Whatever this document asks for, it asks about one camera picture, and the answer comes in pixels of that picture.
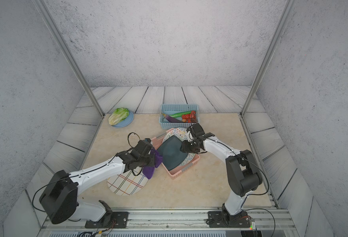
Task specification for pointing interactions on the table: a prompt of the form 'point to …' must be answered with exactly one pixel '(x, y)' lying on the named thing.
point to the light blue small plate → (126, 121)
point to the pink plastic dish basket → (175, 173)
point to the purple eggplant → (170, 119)
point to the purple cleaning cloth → (148, 171)
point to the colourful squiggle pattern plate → (181, 133)
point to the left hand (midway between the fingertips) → (157, 160)
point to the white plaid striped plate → (128, 183)
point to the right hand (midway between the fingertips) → (184, 148)
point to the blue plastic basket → (172, 108)
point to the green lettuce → (119, 114)
